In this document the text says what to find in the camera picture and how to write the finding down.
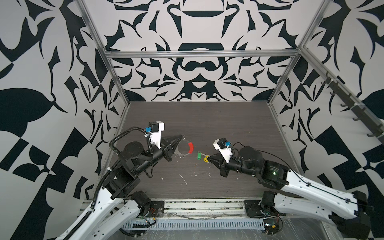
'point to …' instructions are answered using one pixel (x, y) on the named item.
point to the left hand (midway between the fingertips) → (181, 134)
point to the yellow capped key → (205, 159)
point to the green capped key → (199, 156)
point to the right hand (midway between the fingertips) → (209, 157)
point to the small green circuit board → (271, 226)
